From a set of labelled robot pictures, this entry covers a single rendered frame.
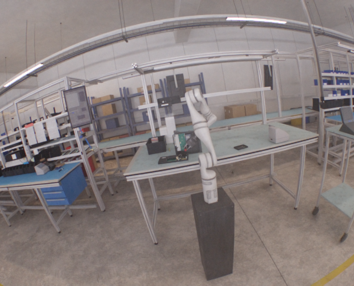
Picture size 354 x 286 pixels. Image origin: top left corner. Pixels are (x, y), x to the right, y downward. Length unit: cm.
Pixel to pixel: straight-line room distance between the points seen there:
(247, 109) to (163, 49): 322
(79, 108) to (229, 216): 203
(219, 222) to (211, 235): 12
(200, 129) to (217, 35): 541
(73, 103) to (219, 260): 228
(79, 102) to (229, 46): 514
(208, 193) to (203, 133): 38
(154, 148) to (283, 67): 619
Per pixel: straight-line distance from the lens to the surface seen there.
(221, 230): 123
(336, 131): 189
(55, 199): 248
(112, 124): 552
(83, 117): 234
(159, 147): 181
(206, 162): 101
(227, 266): 164
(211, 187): 109
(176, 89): 331
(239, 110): 500
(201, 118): 106
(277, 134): 168
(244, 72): 625
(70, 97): 232
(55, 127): 283
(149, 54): 586
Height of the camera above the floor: 153
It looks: 15 degrees down
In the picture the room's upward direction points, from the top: 10 degrees counter-clockwise
